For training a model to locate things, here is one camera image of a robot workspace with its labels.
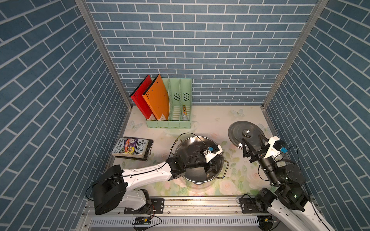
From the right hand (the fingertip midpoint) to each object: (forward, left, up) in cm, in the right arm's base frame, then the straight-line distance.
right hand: (252, 138), depth 62 cm
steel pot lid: (+27, -13, -31) cm, 43 cm away
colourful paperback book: (+6, +67, -29) cm, 73 cm away
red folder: (+28, +63, -5) cm, 69 cm away
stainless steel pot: (-8, +26, +1) cm, 27 cm away
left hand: (-5, +10, -13) cm, 17 cm away
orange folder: (+33, +53, -9) cm, 63 cm away
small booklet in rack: (+37, +35, -31) cm, 60 cm away
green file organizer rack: (+47, +41, -29) cm, 69 cm away
